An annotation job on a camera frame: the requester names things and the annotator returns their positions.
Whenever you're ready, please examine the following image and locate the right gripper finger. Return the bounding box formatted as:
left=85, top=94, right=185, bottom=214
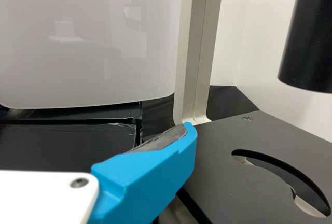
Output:
left=89, top=121, right=198, bottom=224

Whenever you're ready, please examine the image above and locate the black tray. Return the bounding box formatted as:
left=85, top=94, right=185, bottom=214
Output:
left=0, top=120, right=143, bottom=171

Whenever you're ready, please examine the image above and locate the cream microscope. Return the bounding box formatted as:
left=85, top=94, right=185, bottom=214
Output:
left=155, top=0, right=332, bottom=224

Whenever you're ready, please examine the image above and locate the white box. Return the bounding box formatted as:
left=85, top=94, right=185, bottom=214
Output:
left=0, top=0, right=184, bottom=111

